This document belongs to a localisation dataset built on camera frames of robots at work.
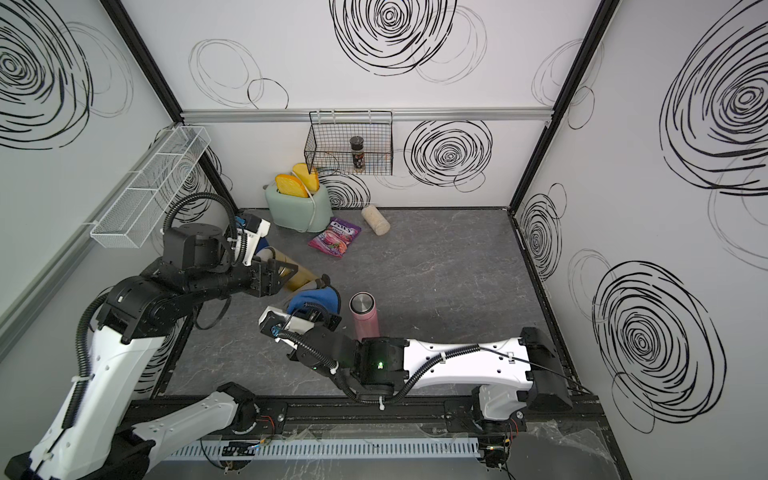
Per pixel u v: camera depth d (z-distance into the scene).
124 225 0.71
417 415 0.75
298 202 1.02
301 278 0.63
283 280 0.58
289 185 1.01
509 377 0.40
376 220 1.11
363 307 0.71
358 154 0.86
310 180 1.04
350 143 0.86
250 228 0.52
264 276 0.52
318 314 0.52
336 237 1.08
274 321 0.47
